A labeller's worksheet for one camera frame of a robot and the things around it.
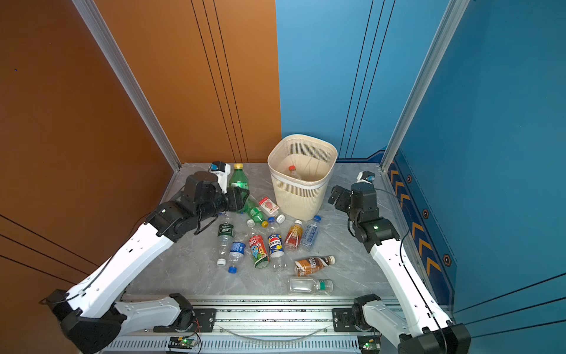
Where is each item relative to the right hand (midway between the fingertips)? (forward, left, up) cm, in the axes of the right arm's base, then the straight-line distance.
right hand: (341, 192), depth 77 cm
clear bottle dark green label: (-4, +45, -19) cm, 49 cm away
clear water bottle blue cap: (-6, +10, -21) cm, 24 cm away
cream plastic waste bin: (+25, +13, -12) cm, 31 cm away
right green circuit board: (-41, -7, -28) cm, 50 cm away
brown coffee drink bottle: (-18, +11, -20) cm, 30 cm away
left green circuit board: (-41, +54, -26) cm, 72 cm away
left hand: (-4, +33, +6) cm, 33 cm away
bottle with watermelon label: (+8, +28, -20) cm, 36 cm away
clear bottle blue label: (-14, +39, -22) cm, 47 cm away
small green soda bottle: (+5, +34, -20) cm, 40 cm away
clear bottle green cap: (-24, +11, -25) cm, 37 cm away
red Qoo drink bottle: (-11, +31, -20) cm, 38 cm away
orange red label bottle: (-7, +17, -20) cm, 27 cm away
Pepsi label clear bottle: (-15, +23, -23) cm, 36 cm away
